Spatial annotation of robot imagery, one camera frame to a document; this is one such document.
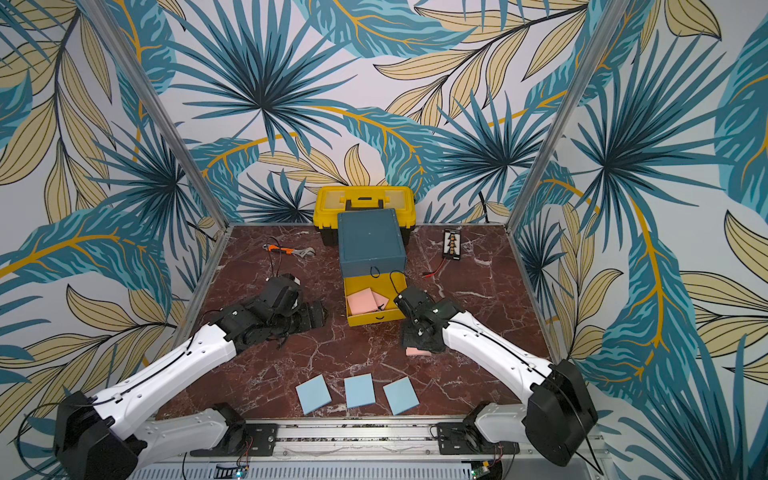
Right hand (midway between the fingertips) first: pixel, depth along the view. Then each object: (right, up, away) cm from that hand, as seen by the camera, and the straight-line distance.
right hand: (414, 339), depth 81 cm
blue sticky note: (-27, -14, -1) cm, 31 cm away
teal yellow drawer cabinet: (-11, +20, +2) cm, 23 cm away
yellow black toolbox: (-28, +42, +22) cm, 55 cm away
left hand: (-27, +6, -3) cm, 27 cm away
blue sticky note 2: (-15, -14, -1) cm, 20 cm away
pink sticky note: (-9, +9, +7) cm, 15 cm away
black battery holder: (+17, +27, +32) cm, 45 cm away
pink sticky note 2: (-15, +9, +7) cm, 19 cm away
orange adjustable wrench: (-38, +24, +28) cm, 54 cm away
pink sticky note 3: (0, -2, -3) cm, 4 cm away
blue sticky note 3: (-4, -14, -1) cm, 15 cm away
